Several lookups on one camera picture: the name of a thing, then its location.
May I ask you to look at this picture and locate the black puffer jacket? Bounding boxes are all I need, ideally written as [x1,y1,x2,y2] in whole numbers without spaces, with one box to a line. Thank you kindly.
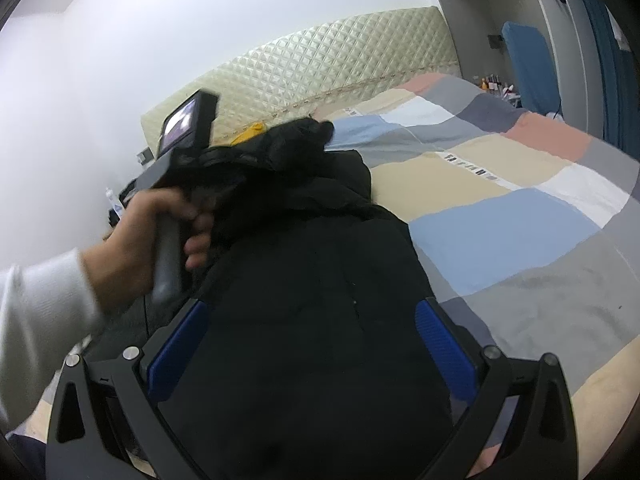
[165,118,452,479]

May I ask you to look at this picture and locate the white sleeved left forearm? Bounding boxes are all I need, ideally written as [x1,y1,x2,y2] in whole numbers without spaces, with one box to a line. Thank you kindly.
[1,249,103,434]

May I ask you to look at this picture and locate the person's left hand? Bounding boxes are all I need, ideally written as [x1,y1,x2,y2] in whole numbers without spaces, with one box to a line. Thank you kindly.
[81,188,216,314]

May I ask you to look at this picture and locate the yellow pillow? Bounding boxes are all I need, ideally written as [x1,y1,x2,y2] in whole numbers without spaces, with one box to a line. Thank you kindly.
[230,122,267,145]

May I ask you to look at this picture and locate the white spray bottle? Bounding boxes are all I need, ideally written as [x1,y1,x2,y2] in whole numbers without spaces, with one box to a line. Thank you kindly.
[105,188,124,219]

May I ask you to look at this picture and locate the cream quilted headboard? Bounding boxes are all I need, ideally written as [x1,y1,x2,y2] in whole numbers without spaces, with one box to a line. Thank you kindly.
[141,6,461,148]

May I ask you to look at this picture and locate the patchwork colour duvet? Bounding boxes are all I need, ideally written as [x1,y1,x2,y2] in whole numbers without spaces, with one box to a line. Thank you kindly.
[19,71,640,480]

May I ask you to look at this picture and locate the small items on desk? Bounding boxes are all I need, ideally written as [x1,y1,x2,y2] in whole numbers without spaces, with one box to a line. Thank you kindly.
[472,74,522,108]

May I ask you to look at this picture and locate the grey wardrobe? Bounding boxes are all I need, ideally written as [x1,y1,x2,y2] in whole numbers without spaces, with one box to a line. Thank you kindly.
[438,0,604,138]

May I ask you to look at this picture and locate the blue chair back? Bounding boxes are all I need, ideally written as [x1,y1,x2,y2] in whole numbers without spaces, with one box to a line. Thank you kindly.
[501,21,562,116]

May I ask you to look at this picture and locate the blue curtain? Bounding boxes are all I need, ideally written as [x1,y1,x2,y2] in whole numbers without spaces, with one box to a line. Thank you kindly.
[584,0,639,159]

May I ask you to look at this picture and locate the grey wall socket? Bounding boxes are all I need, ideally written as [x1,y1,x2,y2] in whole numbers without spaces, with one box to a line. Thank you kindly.
[137,148,153,166]

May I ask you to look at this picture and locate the black wall plug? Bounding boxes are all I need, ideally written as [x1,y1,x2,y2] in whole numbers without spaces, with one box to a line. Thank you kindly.
[487,35,504,50]

